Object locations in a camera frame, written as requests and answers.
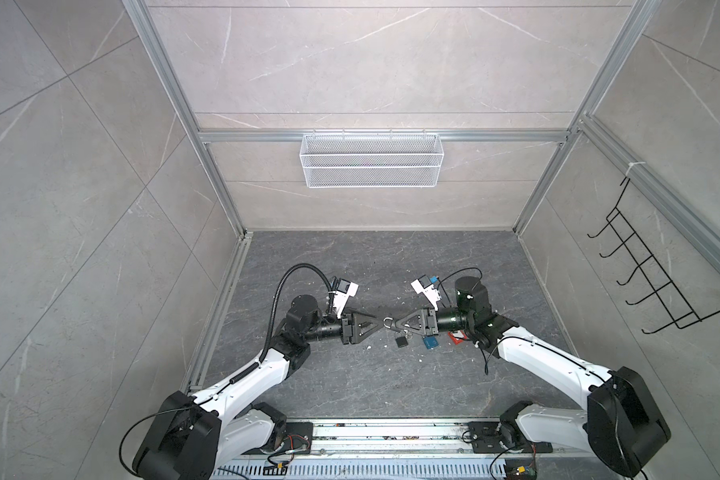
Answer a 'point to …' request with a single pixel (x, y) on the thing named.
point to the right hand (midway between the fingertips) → (399, 325)
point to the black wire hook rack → (682, 313)
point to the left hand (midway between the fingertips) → (378, 319)
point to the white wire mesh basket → (372, 160)
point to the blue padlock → (431, 342)
